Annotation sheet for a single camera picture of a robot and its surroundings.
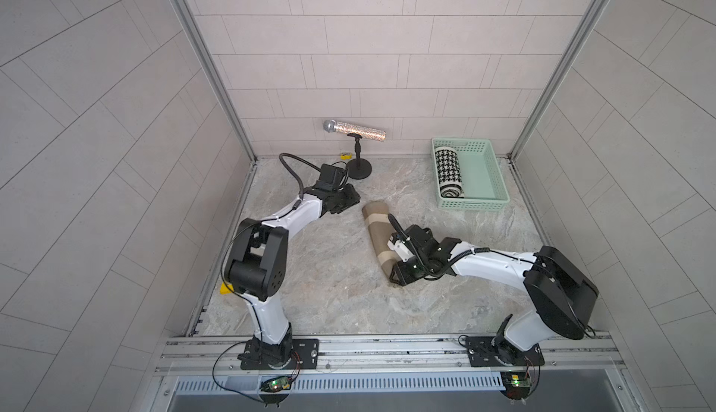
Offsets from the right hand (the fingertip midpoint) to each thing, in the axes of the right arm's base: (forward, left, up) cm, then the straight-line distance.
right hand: (393, 279), depth 83 cm
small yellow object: (+52, +15, +2) cm, 54 cm away
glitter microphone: (+46, +18, +23) cm, 55 cm away
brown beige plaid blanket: (+15, +3, +5) cm, 16 cm away
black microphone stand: (+45, +10, +2) cm, 46 cm away
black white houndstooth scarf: (+37, -25, +5) cm, 45 cm away
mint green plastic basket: (+38, -39, 0) cm, 54 cm away
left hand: (+27, +8, +8) cm, 29 cm away
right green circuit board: (-27, -27, -2) cm, 38 cm away
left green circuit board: (-24, +31, +2) cm, 39 cm away
